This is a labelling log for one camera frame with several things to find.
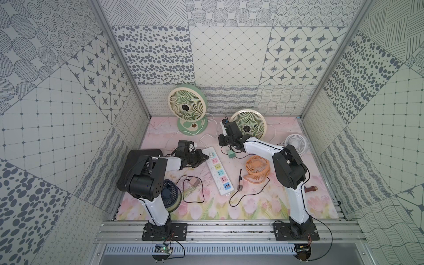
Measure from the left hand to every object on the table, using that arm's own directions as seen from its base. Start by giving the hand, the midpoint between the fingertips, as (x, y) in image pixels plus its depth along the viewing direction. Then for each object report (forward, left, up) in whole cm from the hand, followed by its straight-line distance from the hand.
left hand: (208, 154), depth 95 cm
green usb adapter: (+2, -14, -2) cm, 14 cm away
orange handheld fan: (-10, -28, +2) cm, 29 cm away
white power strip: (-10, -6, -3) cm, 12 cm away
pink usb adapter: (-15, +7, -4) cm, 17 cm away
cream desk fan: (+15, -25, +12) cm, 31 cm away
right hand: (+9, -7, +3) cm, 12 cm away
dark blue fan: (-24, +17, -1) cm, 29 cm away
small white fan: (+5, -54, +6) cm, 54 cm away
